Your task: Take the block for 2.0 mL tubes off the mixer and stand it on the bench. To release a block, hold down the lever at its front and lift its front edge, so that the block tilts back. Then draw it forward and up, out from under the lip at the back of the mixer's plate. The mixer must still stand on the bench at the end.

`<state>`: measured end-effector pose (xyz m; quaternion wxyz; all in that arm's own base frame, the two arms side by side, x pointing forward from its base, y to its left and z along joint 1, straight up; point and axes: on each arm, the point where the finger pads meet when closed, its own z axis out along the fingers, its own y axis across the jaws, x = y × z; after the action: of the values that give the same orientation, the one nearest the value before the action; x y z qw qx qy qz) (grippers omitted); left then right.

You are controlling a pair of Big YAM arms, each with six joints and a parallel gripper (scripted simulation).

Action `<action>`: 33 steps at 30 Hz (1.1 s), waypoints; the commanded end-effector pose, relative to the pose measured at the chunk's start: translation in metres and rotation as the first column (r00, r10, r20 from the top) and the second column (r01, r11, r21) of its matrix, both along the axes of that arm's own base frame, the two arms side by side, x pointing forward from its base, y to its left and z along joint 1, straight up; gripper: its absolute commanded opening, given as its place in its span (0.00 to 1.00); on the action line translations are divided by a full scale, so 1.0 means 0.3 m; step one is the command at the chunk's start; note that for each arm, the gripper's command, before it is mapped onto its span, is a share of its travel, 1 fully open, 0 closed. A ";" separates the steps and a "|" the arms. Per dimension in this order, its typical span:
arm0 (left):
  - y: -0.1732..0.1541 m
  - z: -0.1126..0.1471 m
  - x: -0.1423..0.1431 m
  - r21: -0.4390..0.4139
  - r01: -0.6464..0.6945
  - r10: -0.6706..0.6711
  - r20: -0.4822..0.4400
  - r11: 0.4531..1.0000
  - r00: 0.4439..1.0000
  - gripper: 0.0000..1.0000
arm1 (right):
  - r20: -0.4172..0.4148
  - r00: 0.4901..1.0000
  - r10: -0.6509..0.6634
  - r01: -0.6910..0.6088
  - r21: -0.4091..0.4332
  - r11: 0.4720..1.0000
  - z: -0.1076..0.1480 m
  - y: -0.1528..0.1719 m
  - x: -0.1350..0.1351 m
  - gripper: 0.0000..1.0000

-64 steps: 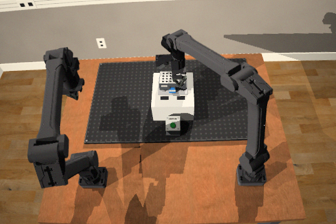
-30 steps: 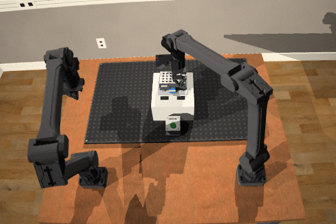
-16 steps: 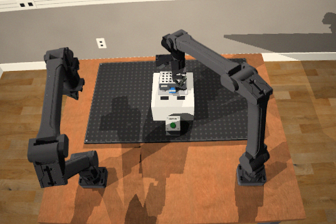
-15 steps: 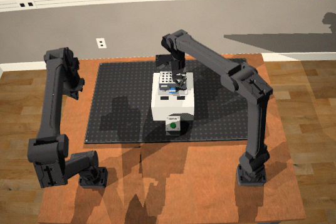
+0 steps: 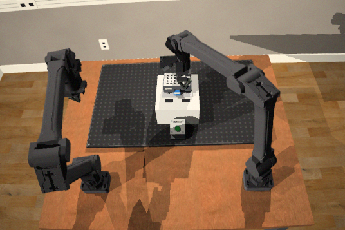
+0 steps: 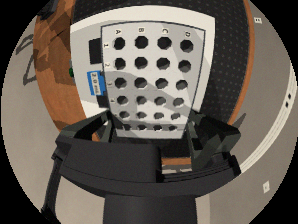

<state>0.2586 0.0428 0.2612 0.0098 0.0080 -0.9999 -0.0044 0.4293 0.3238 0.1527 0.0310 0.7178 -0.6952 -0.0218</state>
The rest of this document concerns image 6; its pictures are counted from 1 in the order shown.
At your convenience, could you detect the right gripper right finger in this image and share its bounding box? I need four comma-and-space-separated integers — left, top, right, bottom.
186, 109, 241, 170

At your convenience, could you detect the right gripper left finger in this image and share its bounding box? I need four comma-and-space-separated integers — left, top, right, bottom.
59, 109, 114, 142

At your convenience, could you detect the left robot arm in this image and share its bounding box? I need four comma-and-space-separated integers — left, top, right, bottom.
37, 0, 55, 21

